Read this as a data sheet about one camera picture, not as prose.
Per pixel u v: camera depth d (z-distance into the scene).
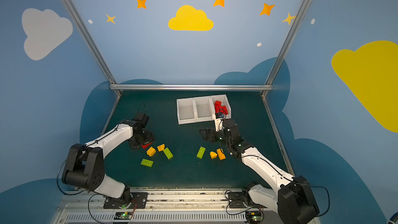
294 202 0.40
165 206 0.73
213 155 0.88
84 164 0.48
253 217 0.72
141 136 0.77
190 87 1.15
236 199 0.75
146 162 0.86
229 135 0.62
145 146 0.84
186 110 1.12
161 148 0.90
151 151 0.88
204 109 1.11
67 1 0.74
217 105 1.10
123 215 0.71
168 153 0.88
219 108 1.08
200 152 0.89
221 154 0.90
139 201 0.75
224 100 1.12
